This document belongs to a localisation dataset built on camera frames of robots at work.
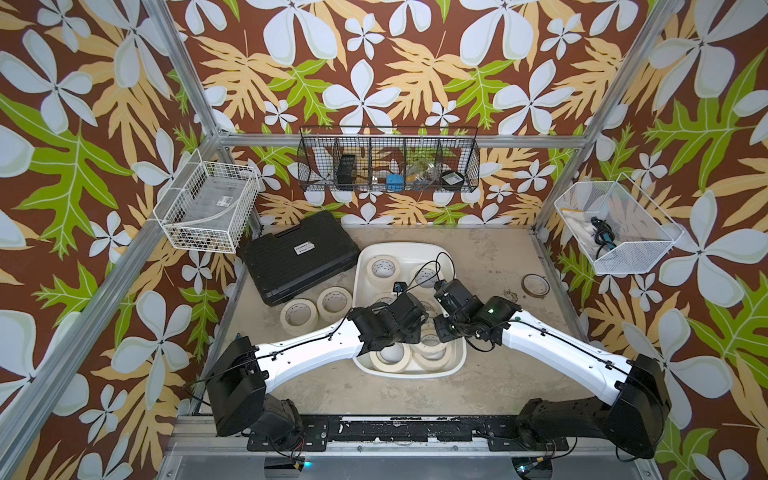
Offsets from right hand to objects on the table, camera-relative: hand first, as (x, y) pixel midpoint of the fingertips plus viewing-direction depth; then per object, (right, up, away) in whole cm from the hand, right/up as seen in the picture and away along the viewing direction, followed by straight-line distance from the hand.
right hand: (436, 324), depth 81 cm
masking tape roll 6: (-1, -12, +3) cm, 13 cm away
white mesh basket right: (+52, +27, +3) cm, 58 cm away
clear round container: (-2, +45, +13) cm, 47 cm away
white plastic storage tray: (-6, +20, +26) cm, 33 cm away
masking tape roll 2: (-31, +3, +17) cm, 36 cm away
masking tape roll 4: (-3, -4, -6) cm, 8 cm away
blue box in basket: (-11, +42, +13) cm, 46 cm away
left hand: (-6, +1, -2) cm, 6 cm away
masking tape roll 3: (-1, +12, +22) cm, 25 cm away
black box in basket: (-27, +47, +18) cm, 57 cm away
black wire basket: (-14, +51, +16) cm, 56 cm away
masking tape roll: (-15, +13, +24) cm, 31 cm away
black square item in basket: (+8, +44, +14) cm, 47 cm away
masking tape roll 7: (-42, -1, +14) cm, 44 cm away
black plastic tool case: (-49, +17, +20) cm, 55 cm away
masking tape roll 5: (-12, -11, +3) cm, 17 cm away
